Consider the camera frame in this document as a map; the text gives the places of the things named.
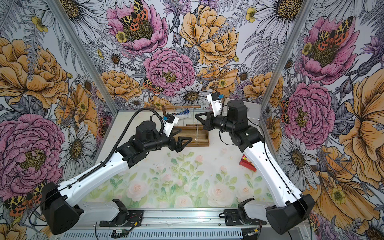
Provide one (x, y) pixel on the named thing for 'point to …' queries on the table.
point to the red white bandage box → (245, 162)
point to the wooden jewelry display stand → (198, 132)
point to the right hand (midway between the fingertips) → (195, 120)
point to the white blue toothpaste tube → (186, 111)
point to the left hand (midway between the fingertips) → (185, 138)
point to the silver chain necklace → (196, 133)
